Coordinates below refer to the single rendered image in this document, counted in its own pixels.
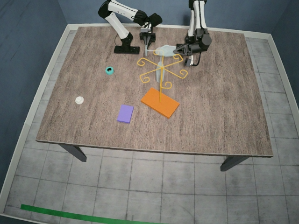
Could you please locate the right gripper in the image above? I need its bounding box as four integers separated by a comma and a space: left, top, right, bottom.
139, 24, 156, 49

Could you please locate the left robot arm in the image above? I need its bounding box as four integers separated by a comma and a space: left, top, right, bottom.
184, 0, 212, 66

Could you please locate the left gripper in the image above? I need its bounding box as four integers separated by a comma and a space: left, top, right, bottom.
173, 43, 200, 60

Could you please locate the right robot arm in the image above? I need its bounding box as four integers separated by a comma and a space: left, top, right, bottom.
98, 0, 162, 54

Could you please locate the purple flat block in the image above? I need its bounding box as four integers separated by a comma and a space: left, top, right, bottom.
117, 105, 134, 123

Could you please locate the teal short hollow cylinder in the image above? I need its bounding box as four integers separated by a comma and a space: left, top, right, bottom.
106, 67, 114, 75

